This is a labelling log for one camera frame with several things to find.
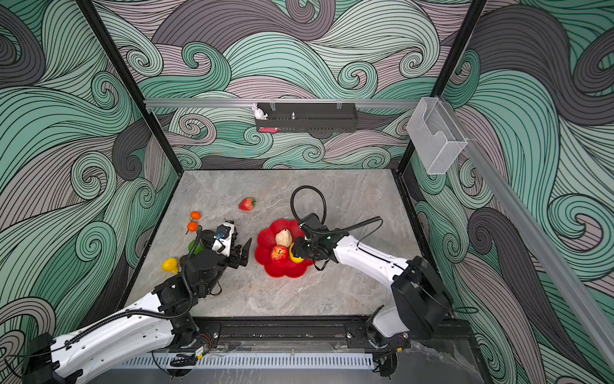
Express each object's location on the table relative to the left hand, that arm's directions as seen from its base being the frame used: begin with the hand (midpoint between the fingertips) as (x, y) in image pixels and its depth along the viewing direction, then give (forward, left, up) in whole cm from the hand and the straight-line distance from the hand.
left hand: (237, 233), depth 75 cm
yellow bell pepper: (-4, +27, -16) cm, 32 cm away
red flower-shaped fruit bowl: (+7, -6, -20) cm, 22 cm away
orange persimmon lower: (+13, +25, -18) cm, 33 cm away
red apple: (0, -13, -14) cm, 19 cm away
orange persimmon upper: (+19, +25, -18) cm, 36 cm away
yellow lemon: (-4, -19, -10) cm, 22 cm away
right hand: (-1, -18, -12) cm, 22 cm away
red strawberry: (+24, +3, -16) cm, 29 cm away
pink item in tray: (+37, -8, +13) cm, 40 cm away
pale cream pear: (+5, -14, -13) cm, 20 cm away
